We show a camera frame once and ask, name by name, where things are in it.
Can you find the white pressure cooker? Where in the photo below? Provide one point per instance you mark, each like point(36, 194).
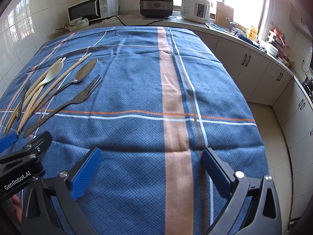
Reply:
point(193, 8)

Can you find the seasoning rack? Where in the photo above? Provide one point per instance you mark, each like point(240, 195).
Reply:
point(278, 41)

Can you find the person's left hand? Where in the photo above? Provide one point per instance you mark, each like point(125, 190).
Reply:
point(17, 208)

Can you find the metal faucet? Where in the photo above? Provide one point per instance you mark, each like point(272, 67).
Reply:
point(228, 22)

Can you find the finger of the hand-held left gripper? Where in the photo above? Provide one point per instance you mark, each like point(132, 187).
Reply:
point(7, 142)
point(36, 144)

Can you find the small dark spoon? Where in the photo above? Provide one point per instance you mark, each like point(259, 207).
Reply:
point(25, 89)

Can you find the black gas stove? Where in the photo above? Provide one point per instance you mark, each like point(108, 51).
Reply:
point(308, 84)

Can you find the white kitchen base cabinets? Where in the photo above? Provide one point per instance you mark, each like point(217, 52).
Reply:
point(259, 66)

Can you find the wooden cutting board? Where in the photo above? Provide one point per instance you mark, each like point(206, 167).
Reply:
point(223, 14)

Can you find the white microwave oven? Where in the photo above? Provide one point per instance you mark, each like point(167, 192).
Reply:
point(85, 9)

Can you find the large metal spoon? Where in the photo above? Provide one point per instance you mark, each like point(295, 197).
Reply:
point(86, 69)

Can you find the cream plastic spoon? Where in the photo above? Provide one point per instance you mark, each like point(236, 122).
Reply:
point(55, 69)

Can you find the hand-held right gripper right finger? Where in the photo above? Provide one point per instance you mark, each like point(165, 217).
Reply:
point(216, 173)

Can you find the blue dishcloth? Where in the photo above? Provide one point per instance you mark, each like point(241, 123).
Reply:
point(245, 38)

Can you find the blue plaid tablecloth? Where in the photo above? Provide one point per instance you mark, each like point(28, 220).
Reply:
point(137, 98)

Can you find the kitchen window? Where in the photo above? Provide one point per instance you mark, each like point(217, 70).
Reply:
point(244, 0)

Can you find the black rice cooker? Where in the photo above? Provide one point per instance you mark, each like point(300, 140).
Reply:
point(156, 5)

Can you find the white power strip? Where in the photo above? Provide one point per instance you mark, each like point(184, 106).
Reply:
point(107, 19)

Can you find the yellow container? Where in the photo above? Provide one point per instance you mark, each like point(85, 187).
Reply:
point(253, 31)

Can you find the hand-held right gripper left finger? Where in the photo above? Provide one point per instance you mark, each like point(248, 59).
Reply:
point(86, 173)

